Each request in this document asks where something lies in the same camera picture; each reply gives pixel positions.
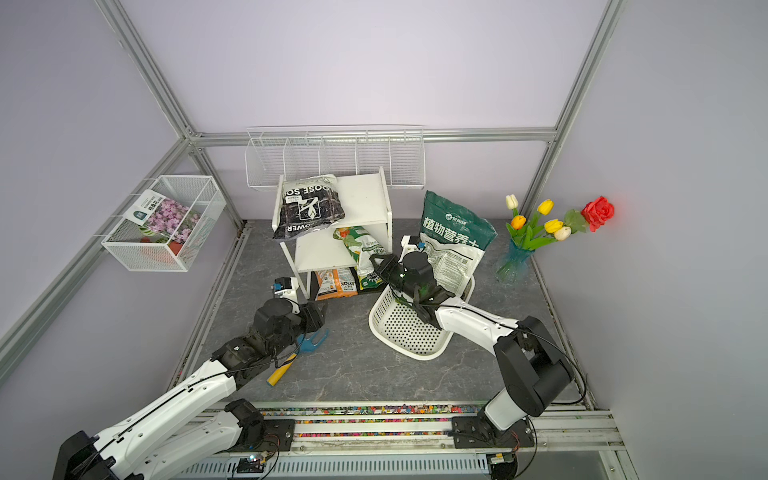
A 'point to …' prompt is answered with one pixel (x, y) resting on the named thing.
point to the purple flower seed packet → (171, 221)
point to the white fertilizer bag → (455, 250)
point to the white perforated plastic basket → (403, 323)
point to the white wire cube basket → (158, 265)
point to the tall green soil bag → (438, 208)
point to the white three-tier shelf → (364, 201)
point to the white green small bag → (361, 246)
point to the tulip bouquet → (533, 231)
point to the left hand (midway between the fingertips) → (322, 305)
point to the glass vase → (514, 265)
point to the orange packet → (336, 283)
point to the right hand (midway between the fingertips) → (368, 254)
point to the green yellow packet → (370, 281)
